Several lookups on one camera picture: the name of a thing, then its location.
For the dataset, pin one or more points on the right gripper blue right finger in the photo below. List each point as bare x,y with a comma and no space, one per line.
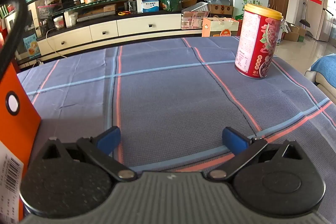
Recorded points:
243,149

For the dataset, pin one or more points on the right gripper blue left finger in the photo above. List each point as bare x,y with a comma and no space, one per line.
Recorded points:
98,149

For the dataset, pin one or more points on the orange cardboard box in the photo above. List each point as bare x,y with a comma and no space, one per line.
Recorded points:
19,125

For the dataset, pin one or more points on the blue plaid tablecloth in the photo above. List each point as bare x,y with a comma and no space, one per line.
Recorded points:
173,98

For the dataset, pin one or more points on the blue bed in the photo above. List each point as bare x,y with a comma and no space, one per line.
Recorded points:
323,74

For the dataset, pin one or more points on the red can yellow lid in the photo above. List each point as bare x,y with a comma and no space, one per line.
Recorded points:
257,43

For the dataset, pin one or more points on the white TV cabinet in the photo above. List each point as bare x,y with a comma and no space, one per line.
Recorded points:
112,30

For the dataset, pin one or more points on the orange white gift bag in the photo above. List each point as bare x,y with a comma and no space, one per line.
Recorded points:
216,27

